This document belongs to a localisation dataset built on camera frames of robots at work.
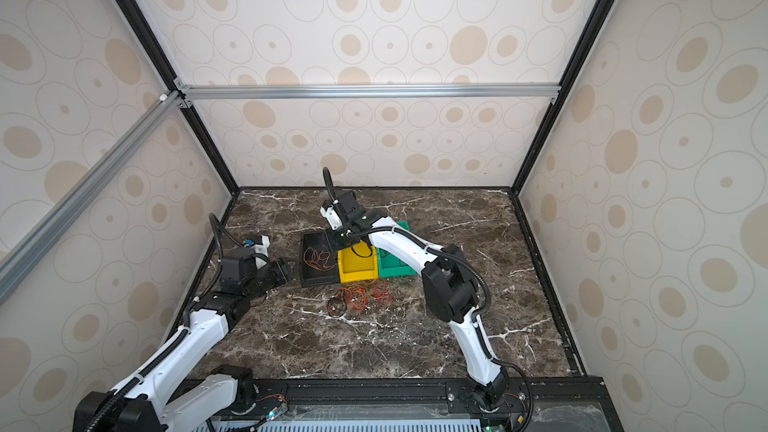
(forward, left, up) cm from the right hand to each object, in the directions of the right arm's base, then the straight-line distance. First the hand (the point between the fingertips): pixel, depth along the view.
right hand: (326, 243), depth 89 cm
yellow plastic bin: (-2, -9, -9) cm, 13 cm away
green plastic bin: (-1, -19, -11) cm, 22 cm away
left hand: (-7, +6, +3) cm, 9 cm away
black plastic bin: (-5, +7, -12) cm, 14 cm away
